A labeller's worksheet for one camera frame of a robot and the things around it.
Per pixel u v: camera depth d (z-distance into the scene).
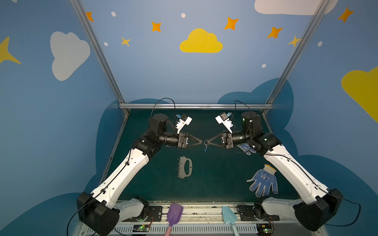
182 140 0.56
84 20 0.73
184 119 0.61
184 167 0.91
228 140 0.56
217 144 0.61
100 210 0.37
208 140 0.62
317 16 0.72
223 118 0.59
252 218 0.73
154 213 0.74
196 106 1.64
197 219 0.73
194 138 0.59
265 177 0.86
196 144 0.59
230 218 0.72
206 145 0.62
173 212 0.74
